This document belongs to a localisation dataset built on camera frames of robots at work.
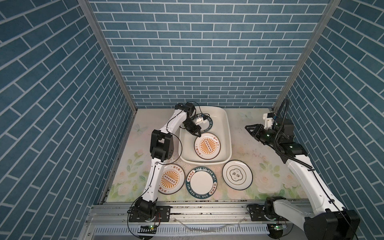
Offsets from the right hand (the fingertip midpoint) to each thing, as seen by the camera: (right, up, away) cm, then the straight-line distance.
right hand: (245, 125), depth 75 cm
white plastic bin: (-7, -2, +33) cm, 34 cm away
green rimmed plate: (-23, -33, +8) cm, 40 cm away
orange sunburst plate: (-18, -14, +21) cm, 31 cm away
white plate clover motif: (-1, -29, +11) cm, 31 cm away
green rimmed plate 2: (-19, -2, +32) cm, 37 cm away
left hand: (-24, -6, +22) cm, 33 cm away
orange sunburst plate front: (-39, -31, +9) cm, 51 cm away
